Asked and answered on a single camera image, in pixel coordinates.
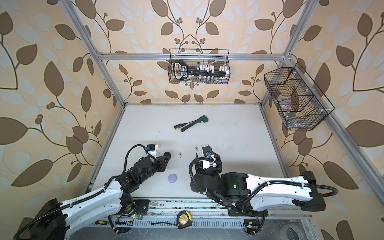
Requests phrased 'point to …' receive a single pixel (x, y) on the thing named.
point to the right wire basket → (301, 103)
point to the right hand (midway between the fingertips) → (203, 156)
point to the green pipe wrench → (203, 118)
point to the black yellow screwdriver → (180, 125)
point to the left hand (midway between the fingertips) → (170, 157)
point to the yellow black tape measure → (184, 219)
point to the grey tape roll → (293, 232)
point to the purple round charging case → (172, 178)
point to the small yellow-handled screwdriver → (101, 222)
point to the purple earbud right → (196, 147)
